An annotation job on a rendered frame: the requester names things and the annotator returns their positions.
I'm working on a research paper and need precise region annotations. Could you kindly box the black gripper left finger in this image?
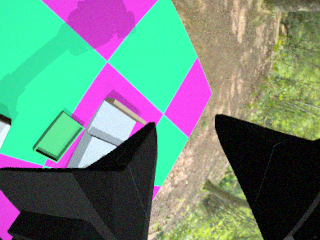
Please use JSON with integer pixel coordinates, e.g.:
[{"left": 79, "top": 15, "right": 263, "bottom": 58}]
[{"left": 0, "top": 121, "right": 159, "bottom": 240}]

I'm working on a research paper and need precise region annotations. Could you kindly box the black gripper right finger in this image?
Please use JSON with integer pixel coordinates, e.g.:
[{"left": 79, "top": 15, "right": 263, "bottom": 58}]
[{"left": 215, "top": 113, "right": 320, "bottom": 240}]

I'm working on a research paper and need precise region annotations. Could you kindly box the green tray rim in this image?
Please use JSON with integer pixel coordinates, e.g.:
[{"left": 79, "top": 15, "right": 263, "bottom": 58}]
[{"left": 32, "top": 109, "right": 84, "bottom": 163}]

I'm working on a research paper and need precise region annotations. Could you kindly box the green tray floor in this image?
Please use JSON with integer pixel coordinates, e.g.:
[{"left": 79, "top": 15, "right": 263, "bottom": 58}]
[{"left": 37, "top": 115, "right": 80, "bottom": 157}]

